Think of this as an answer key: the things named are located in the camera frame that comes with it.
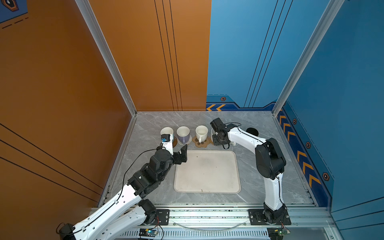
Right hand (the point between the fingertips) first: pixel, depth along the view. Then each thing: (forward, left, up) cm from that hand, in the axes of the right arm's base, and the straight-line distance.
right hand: (217, 141), depth 98 cm
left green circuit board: (-49, +37, -5) cm, 61 cm away
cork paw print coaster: (0, +9, -3) cm, 10 cm away
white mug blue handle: (+4, +33, +8) cm, 34 cm away
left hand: (-16, +22, +21) cm, 34 cm away
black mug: (+3, -22, +7) cm, 24 cm away
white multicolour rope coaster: (+2, +19, -3) cm, 19 cm away
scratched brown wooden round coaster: (+2, +29, -3) cm, 29 cm away
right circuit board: (-49, -25, -6) cm, 55 cm away
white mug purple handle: (+7, +23, -1) cm, 24 cm away
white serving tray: (-19, +7, -5) cm, 20 cm away
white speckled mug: (-5, +4, +17) cm, 18 cm away
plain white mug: (+5, +10, +4) cm, 12 cm away
